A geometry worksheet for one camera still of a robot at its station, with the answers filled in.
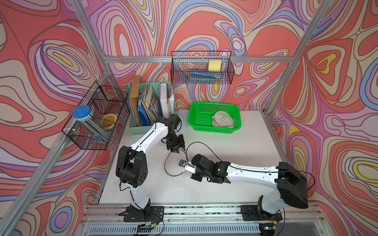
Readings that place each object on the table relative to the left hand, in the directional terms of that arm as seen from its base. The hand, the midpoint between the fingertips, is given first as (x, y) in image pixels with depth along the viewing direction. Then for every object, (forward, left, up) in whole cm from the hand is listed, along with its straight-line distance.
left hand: (185, 149), depth 84 cm
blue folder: (+22, +28, +4) cm, 36 cm away
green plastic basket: (+41, -12, -12) cm, 44 cm away
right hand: (-10, -4, -5) cm, 12 cm away
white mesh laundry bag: (-5, +8, -8) cm, 12 cm away
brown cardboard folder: (+23, +29, +19) cm, 42 cm away
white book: (+27, +13, +14) cm, 33 cm away
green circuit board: (-36, +20, -15) cm, 44 cm away
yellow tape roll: (+4, +37, +21) cm, 42 cm away
